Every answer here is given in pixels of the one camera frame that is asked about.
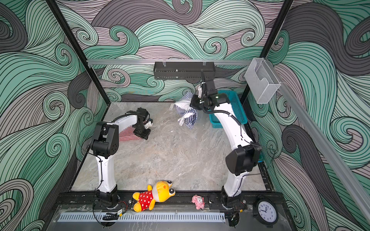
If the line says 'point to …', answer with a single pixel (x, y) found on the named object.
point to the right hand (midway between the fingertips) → (192, 103)
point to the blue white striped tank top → (182, 107)
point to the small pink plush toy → (199, 201)
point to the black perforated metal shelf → (183, 70)
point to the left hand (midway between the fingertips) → (145, 136)
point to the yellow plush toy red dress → (162, 191)
